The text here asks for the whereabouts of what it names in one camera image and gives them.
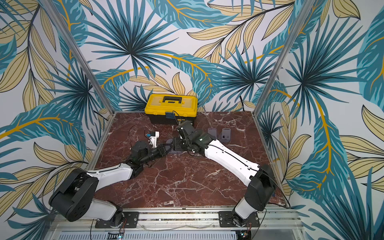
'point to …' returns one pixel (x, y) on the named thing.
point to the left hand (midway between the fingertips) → (173, 147)
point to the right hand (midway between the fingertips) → (175, 143)
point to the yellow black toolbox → (171, 109)
